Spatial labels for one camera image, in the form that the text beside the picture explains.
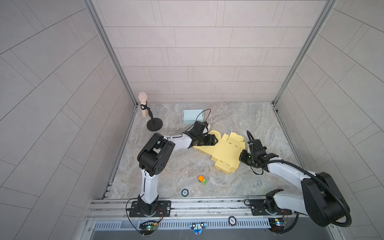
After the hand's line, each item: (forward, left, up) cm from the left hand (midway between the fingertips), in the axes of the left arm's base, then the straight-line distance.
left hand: (217, 140), depth 92 cm
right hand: (-10, -12, -3) cm, 15 cm away
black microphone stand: (+13, +43, -2) cm, 45 cm away
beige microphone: (+15, +44, +22) cm, 51 cm away
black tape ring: (-29, +19, -2) cm, 35 cm away
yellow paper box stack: (-4, -6, -8) cm, 11 cm away
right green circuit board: (-42, -25, -2) cm, 49 cm away
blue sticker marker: (-44, +12, -1) cm, 45 cm away
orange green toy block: (-23, +10, 0) cm, 26 cm away
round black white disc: (-41, -4, -2) cm, 41 cm away
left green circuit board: (-44, +34, 0) cm, 56 cm away
